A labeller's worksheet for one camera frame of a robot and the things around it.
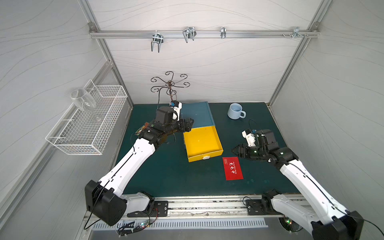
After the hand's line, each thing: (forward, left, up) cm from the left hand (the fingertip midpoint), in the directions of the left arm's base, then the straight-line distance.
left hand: (188, 119), depth 75 cm
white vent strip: (-45, +19, +6) cm, 49 cm away
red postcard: (-15, -26, -28) cm, 41 cm away
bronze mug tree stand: (+24, +12, +4) cm, 27 cm away
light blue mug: (+27, -32, -22) cm, 47 cm away
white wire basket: (-11, +44, +3) cm, 46 cm away
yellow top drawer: (-7, -8, -12) cm, 15 cm away
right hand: (-12, -24, -11) cm, 29 cm away
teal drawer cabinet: (+10, -6, -6) cm, 14 cm away
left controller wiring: (-44, +25, -29) cm, 58 cm away
